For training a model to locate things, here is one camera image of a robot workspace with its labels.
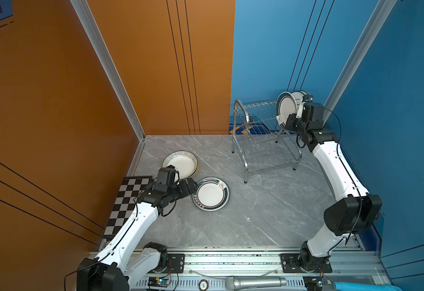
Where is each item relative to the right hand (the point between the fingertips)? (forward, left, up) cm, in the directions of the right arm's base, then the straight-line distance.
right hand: (293, 116), depth 81 cm
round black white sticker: (-59, +39, -35) cm, 79 cm away
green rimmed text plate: (-22, +37, -32) cm, 54 cm away
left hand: (-23, +47, -21) cm, 56 cm away
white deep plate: (-3, +53, -30) cm, 61 cm away
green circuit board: (-58, +57, -35) cm, 89 cm away
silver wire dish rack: (+11, +6, -31) cm, 33 cm away
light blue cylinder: (-59, -12, -33) cm, 69 cm away
